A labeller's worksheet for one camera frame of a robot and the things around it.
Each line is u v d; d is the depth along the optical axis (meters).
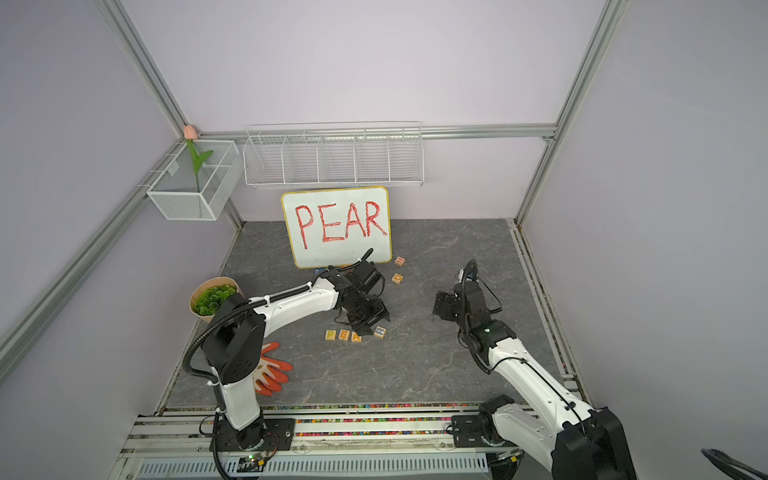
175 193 0.77
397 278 1.02
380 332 0.90
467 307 0.62
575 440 0.39
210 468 0.70
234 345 0.48
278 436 0.73
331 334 0.90
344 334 0.89
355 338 0.89
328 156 1.02
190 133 0.89
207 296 0.86
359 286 0.71
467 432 0.74
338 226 0.99
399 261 1.08
